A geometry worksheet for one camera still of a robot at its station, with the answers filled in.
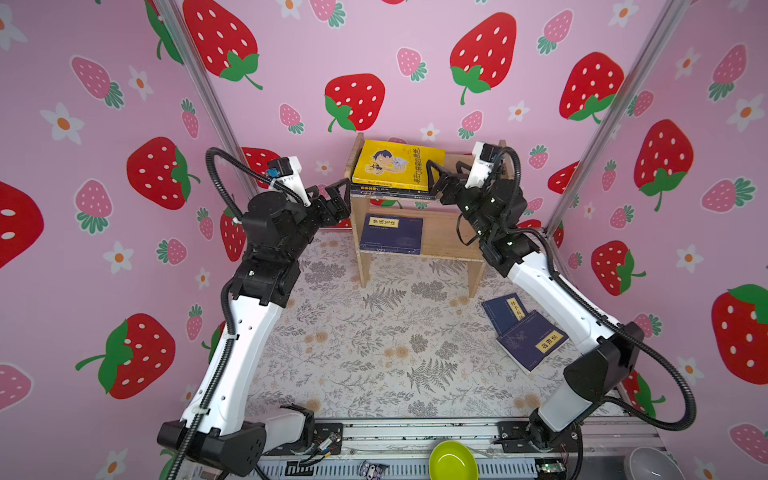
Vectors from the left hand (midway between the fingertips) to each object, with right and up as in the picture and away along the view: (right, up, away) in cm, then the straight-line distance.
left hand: (334, 181), depth 60 cm
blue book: (+11, -8, +29) cm, 32 cm away
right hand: (+23, +6, +6) cm, 24 cm away
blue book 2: (+48, -33, +36) cm, 69 cm away
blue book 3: (+54, -41, +28) cm, 73 cm away
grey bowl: (+71, -63, +8) cm, 95 cm away
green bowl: (+26, -64, +11) cm, 70 cm away
